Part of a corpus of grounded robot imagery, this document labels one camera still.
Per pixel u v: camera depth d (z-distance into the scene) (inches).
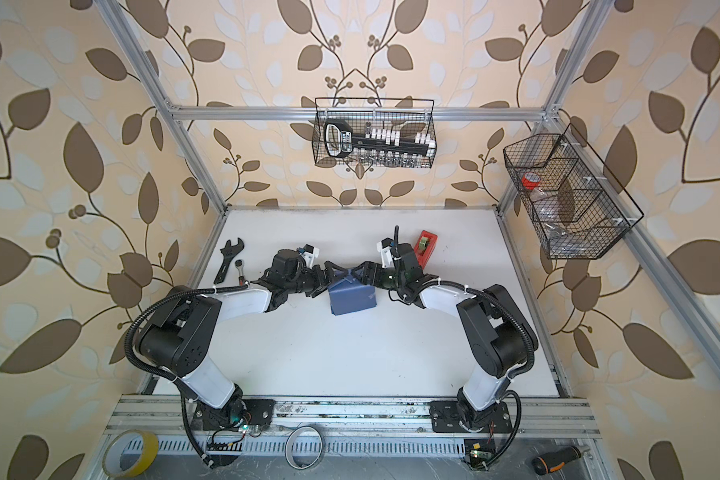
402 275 28.8
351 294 34.0
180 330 19.2
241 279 39.0
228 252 42.6
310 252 34.7
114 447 26.6
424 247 39.9
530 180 31.8
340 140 33.3
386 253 33.5
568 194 31.7
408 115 35.9
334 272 33.0
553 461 26.6
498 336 18.4
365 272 31.9
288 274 29.7
